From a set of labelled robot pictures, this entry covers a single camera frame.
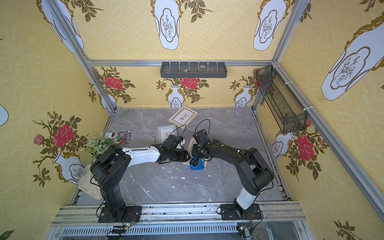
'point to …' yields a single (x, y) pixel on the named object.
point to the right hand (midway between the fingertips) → (193, 154)
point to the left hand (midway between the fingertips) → (189, 157)
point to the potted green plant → (98, 145)
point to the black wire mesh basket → (287, 114)
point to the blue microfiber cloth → (200, 165)
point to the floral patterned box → (122, 137)
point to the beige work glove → (88, 183)
